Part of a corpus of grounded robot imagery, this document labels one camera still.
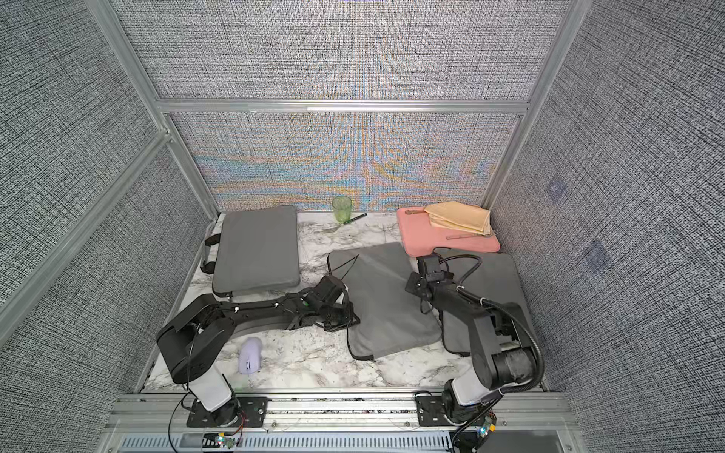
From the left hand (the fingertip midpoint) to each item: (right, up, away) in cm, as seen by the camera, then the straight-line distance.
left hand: (367, 321), depth 85 cm
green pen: (-1, +35, +35) cm, 50 cm away
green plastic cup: (-10, +38, +33) cm, 51 cm away
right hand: (+16, +12, +10) cm, 22 cm away
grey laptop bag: (-42, +21, +23) cm, 52 cm away
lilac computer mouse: (-34, -9, -3) cm, 35 cm away
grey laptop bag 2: (+8, 0, +3) cm, 8 cm away
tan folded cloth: (+38, +34, +30) cm, 59 cm away
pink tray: (+22, +25, +28) cm, 44 cm away
